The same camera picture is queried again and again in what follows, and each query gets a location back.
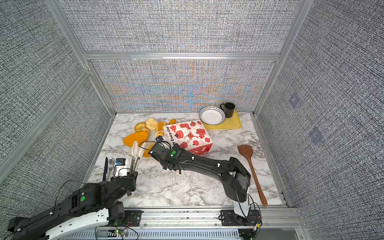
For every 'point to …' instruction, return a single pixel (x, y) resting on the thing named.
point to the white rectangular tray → (133, 128)
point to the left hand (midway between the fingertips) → (139, 174)
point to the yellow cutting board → (232, 122)
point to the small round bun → (139, 126)
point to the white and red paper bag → (192, 136)
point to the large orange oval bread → (140, 137)
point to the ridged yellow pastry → (160, 131)
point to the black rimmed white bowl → (212, 115)
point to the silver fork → (111, 164)
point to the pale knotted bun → (151, 124)
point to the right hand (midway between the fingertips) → (172, 147)
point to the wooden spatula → (248, 150)
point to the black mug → (228, 109)
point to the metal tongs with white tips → (134, 151)
